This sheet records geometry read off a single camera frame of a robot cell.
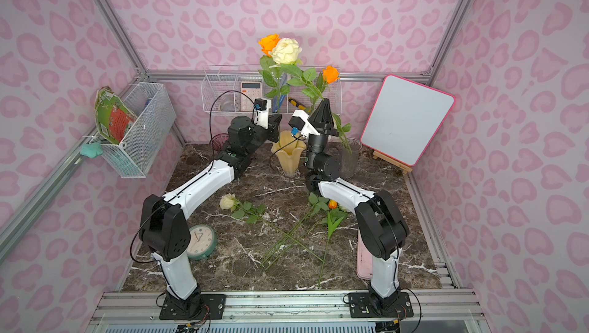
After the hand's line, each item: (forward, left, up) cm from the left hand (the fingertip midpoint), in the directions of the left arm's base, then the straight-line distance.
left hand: (277, 110), depth 80 cm
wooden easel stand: (+3, -51, -33) cm, 61 cm away
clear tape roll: (+15, +23, -8) cm, 28 cm away
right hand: (-10, -17, +11) cm, 22 cm away
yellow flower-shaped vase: (-5, -3, -15) cm, 16 cm away
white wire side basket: (-17, +44, -4) cm, 47 cm away
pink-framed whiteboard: (+6, -49, -9) cm, 50 cm away
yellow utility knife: (+17, -6, -10) cm, 20 cm away
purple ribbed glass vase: (+3, +26, -18) cm, 32 cm away
